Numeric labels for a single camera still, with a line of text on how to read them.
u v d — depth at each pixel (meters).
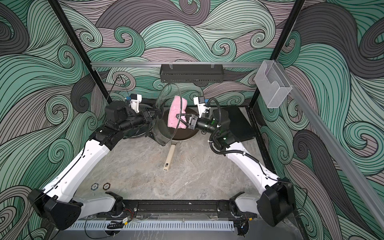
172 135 0.70
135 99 0.63
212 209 0.74
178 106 0.60
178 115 0.63
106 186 0.81
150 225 0.70
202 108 0.61
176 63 0.94
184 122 0.63
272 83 0.79
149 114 0.61
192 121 0.58
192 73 0.95
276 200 0.38
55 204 0.36
